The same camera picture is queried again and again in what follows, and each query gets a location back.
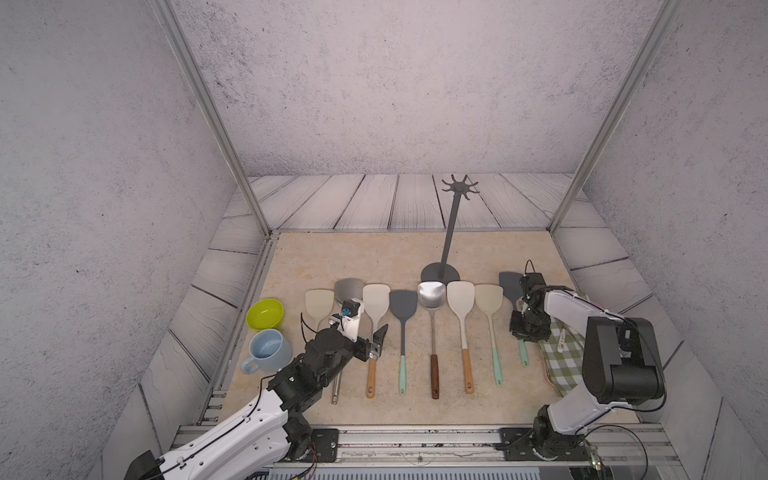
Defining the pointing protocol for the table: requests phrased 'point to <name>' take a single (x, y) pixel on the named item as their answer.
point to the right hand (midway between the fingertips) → (524, 334)
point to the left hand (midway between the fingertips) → (375, 322)
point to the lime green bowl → (265, 314)
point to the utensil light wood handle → (461, 297)
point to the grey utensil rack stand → (444, 272)
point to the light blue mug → (269, 351)
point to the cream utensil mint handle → (489, 296)
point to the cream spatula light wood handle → (376, 298)
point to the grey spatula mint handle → (403, 304)
